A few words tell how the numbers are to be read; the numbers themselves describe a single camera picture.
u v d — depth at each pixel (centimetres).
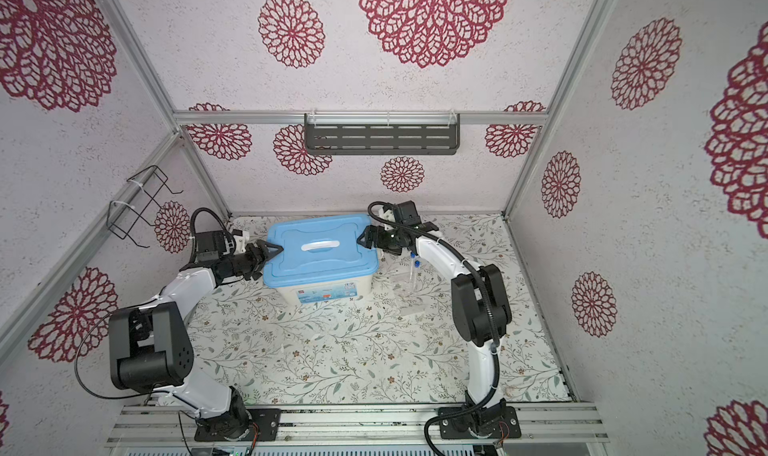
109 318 72
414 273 96
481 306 52
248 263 80
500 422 70
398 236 75
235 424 67
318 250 88
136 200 78
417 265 87
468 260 56
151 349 47
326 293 90
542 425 75
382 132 93
